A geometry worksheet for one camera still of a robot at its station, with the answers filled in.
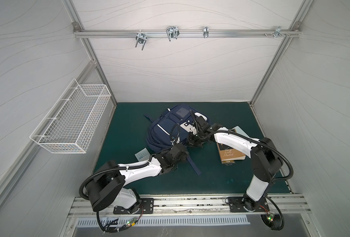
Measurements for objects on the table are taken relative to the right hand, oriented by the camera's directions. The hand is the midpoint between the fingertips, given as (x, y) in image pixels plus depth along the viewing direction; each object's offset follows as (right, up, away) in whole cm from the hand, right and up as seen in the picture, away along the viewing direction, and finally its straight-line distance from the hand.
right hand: (184, 143), depth 86 cm
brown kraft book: (+28, -8, +2) cm, 29 cm away
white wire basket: (-55, +12, -19) cm, 59 cm away
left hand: (0, -5, -2) cm, 5 cm away
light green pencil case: (+39, +6, +15) cm, 42 cm away
